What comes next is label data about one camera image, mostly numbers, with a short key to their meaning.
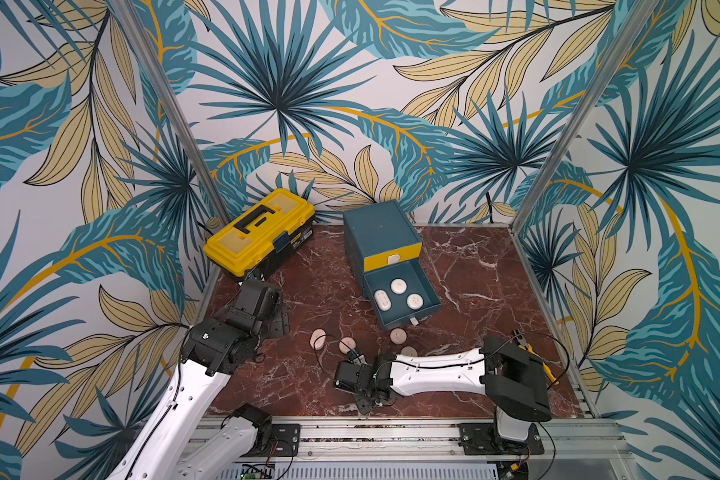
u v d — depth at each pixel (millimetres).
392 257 851
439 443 748
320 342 878
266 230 950
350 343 880
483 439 734
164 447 376
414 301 896
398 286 924
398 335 899
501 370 490
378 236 887
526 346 880
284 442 736
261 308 504
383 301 883
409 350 878
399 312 902
